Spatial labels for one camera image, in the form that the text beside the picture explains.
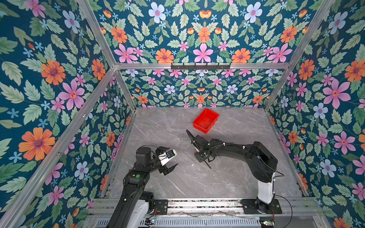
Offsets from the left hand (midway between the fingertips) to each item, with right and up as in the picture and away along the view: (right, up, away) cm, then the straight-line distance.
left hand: (172, 154), depth 77 cm
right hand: (+17, -3, +15) cm, 23 cm away
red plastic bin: (+21, +18, +37) cm, 46 cm away
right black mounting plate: (+41, -26, -5) cm, 49 cm away
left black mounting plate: (-5, -27, -4) cm, 27 cm away
